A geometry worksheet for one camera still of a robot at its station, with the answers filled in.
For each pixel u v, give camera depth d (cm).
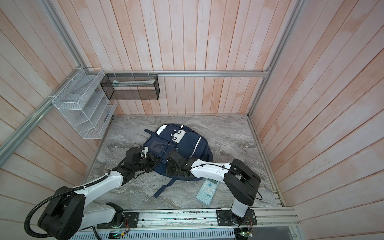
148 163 76
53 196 42
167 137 96
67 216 41
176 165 65
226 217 73
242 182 45
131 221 73
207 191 82
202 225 73
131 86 102
